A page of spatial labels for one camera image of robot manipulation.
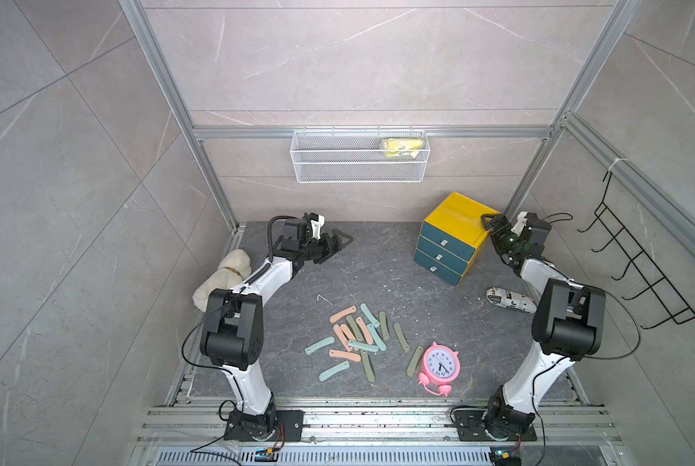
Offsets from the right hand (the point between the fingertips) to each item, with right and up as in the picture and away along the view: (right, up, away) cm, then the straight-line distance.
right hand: (487, 221), depth 95 cm
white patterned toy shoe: (+8, -26, -1) cm, 27 cm away
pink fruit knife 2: (-47, -41, -9) cm, 63 cm away
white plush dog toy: (-85, -16, 0) cm, 86 cm away
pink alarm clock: (-20, -43, -13) cm, 49 cm away
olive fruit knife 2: (-27, -42, -11) cm, 51 cm away
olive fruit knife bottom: (-40, -44, -11) cm, 61 cm away
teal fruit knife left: (-56, -39, -7) cm, 68 cm away
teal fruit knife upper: (-38, -33, -2) cm, 50 cm away
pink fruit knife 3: (-41, -35, -4) cm, 54 cm away
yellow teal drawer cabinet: (-15, -6, -7) cm, 17 cm away
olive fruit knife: (-30, -37, -7) cm, 48 cm away
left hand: (-47, -6, -6) cm, 47 cm away
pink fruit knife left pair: (-48, -37, -7) cm, 61 cm away
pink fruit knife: (-48, -31, -1) cm, 57 cm away
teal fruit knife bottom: (-50, -45, -12) cm, 68 cm away
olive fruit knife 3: (-35, -33, -4) cm, 49 cm away
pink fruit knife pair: (-46, -36, -6) cm, 59 cm away
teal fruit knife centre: (-37, -38, -7) cm, 53 cm away
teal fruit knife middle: (-42, -39, -7) cm, 58 cm away
